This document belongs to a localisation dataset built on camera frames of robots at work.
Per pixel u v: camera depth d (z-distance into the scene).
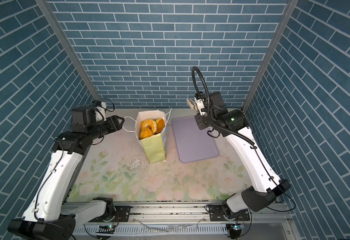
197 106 0.60
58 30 0.78
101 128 0.56
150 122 0.84
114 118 0.61
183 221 0.73
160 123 0.87
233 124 0.42
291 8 0.71
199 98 0.58
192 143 1.03
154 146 0.78
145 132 0.79
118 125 0.65
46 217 0.36
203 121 0.60
